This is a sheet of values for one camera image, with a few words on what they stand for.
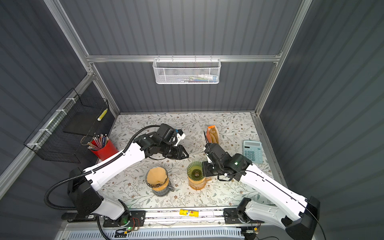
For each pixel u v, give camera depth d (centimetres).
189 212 74
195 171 77
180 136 72
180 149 67
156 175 75
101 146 89
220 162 53
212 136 96
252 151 96
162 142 59
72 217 71
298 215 39
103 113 83
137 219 72
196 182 75
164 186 73
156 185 69
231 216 73
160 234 77
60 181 40
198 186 84
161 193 79
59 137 70
